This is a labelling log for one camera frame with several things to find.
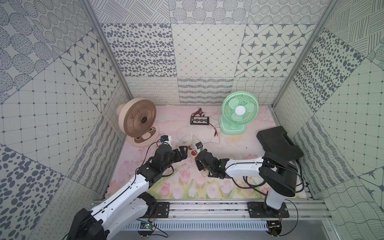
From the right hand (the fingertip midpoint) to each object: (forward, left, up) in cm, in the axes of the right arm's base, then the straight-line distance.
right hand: (199, 159), depth 90 cm
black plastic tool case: (+13, -49, +2) cm, 51 cm away
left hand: (+1, +11, +15) cm, 18 cm away
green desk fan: (+22, -23, +22) cm, 39 cm away
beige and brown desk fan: (+11, +34, +24) cm, 43 cm away
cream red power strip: (+4, +4, +2) cm, 6 cm away
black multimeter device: (+31, +1, 0) cm, 31 cm away
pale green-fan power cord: (+14, -10, -3) cm, 17 cm away
